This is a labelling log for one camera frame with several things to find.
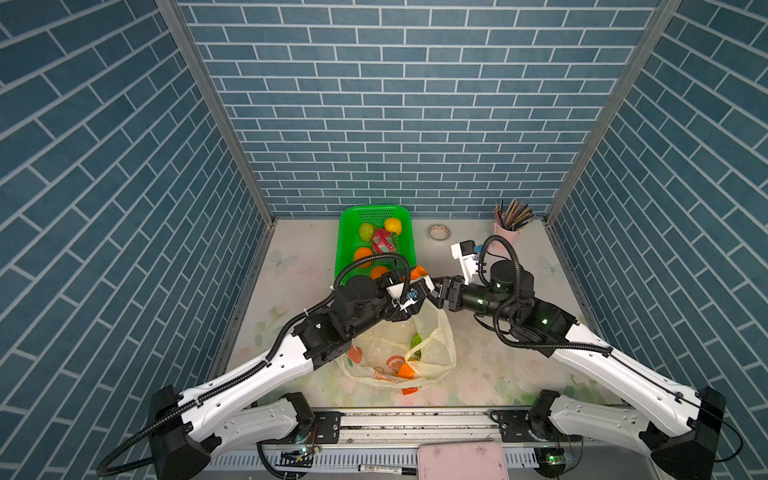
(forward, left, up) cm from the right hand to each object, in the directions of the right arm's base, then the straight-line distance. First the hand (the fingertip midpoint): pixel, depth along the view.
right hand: (419, 281), depth 64 cm
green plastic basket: (+36, +27, -29) cm, 54 cm away
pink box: (-29, -12, -30) cm, 43 cm away
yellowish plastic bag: (-7, +3, -24) cm, 25 cm away
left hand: (+2, 0, -1) cm, 2 cm away
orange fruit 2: (+1, +9, +1) cm, 9 cm away
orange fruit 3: (-11, +2, -25) cm, 27 cm away
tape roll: (+45, -7, -31) cm, 55 cm away
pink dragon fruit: (+31, +13, -23) cm, 40 cm away
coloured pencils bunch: (+44, -33, -20) cm, 58 cm away
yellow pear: (+42, +11, -26) cm, 50 cm away
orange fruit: (+29, +20, -27) cm, 44 cm away
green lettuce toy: (-2, 0, -27) cm, 27 cm away
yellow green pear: (+38, +20, -25) cm, 50 cm away
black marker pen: (-31, +5, -31) cm, 44 cm away
